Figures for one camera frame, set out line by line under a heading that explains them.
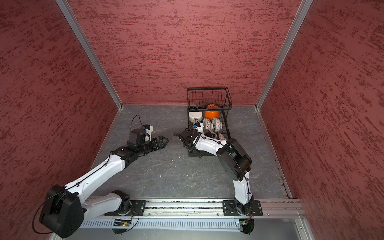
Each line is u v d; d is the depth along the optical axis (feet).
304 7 2.33
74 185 1.42
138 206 2.44
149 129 2.52
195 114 3.45
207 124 3.11
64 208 1.30
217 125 3.17
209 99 4.01
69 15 2.42
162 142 2.43
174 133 2.57
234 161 1.75
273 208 2.49
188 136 2.50
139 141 2.12
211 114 3.49
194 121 3.41
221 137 2.95
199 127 2.74
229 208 2.42
